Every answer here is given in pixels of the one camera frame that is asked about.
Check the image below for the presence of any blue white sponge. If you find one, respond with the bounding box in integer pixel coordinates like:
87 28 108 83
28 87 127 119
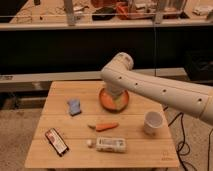
67 99 81 116

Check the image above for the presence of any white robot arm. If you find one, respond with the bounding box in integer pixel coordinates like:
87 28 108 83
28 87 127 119
101 52 213 125

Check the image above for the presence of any orange bowl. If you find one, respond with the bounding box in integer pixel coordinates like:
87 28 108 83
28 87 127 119
99 88 129 112

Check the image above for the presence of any orange toy carrot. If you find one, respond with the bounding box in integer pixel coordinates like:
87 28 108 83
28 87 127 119
89 123 119 132

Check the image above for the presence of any wooden table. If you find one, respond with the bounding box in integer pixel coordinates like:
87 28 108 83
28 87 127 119
25 81 179 168

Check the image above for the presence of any white paper cup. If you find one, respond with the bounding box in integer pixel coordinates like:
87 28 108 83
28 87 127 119
143 111 163 135

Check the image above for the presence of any white tube with cap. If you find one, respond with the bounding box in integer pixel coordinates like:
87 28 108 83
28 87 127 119
86 137 126 153

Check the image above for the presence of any black object on shelf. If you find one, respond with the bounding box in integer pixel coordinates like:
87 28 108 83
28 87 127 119
92 7 116 21

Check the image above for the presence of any red black snack packet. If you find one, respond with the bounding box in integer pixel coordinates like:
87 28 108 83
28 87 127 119
45 128 69 157

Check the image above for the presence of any orange object on shelf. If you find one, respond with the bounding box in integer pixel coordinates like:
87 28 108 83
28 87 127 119
115 2 154 20

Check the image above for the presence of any metal shelf rail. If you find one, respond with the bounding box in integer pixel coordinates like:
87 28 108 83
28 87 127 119
0 68 187 83

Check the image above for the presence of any black power cable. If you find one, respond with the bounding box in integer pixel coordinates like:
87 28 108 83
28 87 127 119
163 105 199 171

